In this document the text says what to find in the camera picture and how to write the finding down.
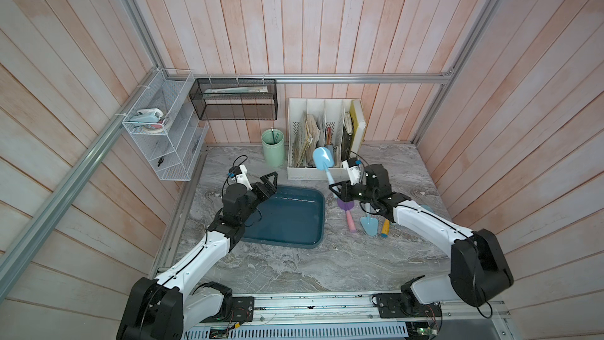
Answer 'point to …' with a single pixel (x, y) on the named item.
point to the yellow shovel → (385, 228)
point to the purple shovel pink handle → (347, 205)
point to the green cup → (273, 143)
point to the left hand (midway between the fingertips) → (271, 180)
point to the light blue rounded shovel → (426, 207)
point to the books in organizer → (310, 133)
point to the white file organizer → (332, 110)
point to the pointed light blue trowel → (370, 224)
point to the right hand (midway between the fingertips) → (332, 184)
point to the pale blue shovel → (324, 160)
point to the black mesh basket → (235, 98)
